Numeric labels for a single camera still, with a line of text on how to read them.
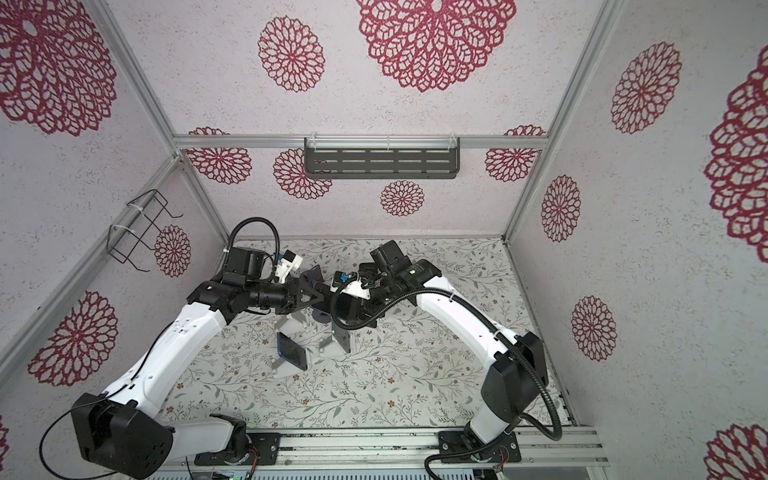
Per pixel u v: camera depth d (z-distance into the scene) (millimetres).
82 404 382
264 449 733
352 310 903
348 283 633
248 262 603
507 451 728
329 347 898
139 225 787
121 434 385
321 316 975
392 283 582
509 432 571
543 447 760
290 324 953
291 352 927
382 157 973
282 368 853
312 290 708
